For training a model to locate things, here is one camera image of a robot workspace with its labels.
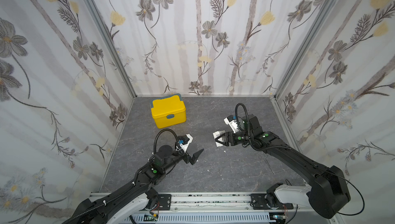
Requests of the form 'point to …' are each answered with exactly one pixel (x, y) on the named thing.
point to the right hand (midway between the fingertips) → (221, 139)
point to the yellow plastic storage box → (168, 110)
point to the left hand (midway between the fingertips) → (197, 142)
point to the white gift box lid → (216, 134)
